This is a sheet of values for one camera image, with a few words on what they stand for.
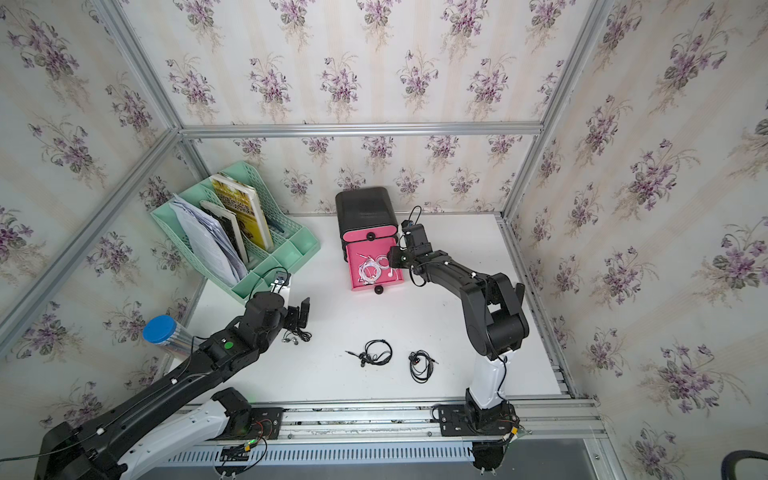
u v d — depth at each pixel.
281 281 0.67
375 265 0.98
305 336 0.88
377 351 0.85
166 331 0.69
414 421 0.75
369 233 0.93
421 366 0.82
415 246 0.75
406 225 0.87
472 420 0.65
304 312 0.73
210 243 0.85
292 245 1.01
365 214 0.95
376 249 1.00
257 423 0.73
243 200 0.92
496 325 0.49
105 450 0.40
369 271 0.98
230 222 0.91
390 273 0.96
